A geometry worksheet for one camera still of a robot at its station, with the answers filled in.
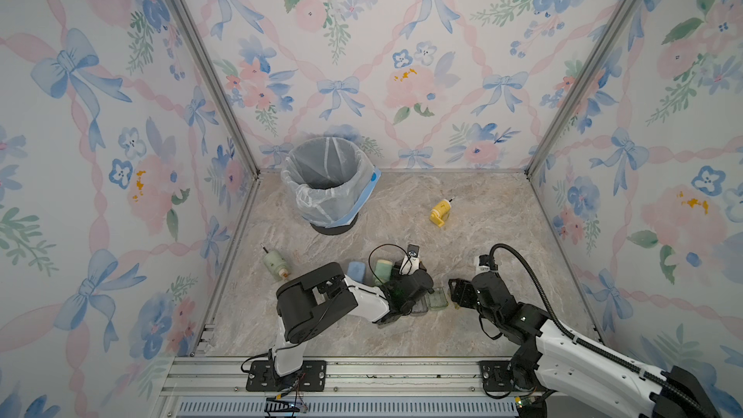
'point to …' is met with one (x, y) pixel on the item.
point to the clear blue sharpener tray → (421, 306)
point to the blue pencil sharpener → (356, 271)
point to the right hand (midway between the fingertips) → (458, 283)
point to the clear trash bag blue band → (330, 179)
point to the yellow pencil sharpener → (440, 212)
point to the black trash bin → (335, 230)
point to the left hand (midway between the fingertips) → (418, 262)
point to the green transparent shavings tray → (437, 300)
